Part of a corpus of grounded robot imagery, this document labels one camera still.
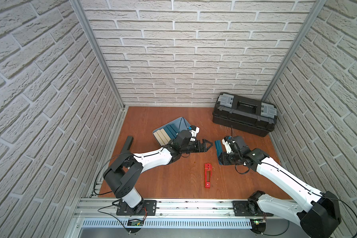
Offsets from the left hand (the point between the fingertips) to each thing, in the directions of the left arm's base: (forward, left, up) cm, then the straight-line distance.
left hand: (210, 144), depth 79 cm
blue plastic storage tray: (+15, +27, -13) cm, 34 cm away
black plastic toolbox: (+22, -25, +1) cm, 34 cm away
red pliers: (-7, 0, -14) cm, 16 cm away
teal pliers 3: (+18, +22, -13) cm, 32 cm away
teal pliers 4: (+22, +21, -14) cm, 33 cm away
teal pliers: (0, -5, -2) cm, 5 cm away
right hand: (-5, -7, -6) cm, 11 cm away
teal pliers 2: (+18, +23, -13) cm, 32 cm away
